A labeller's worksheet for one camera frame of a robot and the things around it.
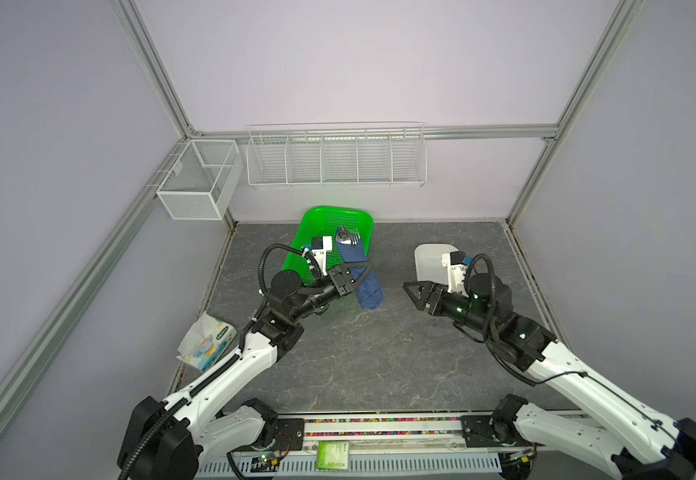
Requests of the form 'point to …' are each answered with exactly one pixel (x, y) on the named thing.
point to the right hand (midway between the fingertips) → (411, 288)
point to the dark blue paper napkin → (369, 291)
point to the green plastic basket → (324, 221)
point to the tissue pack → (206, 343)
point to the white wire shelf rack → (336, 155)
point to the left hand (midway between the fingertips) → (374, 271)
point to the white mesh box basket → (199, 180)
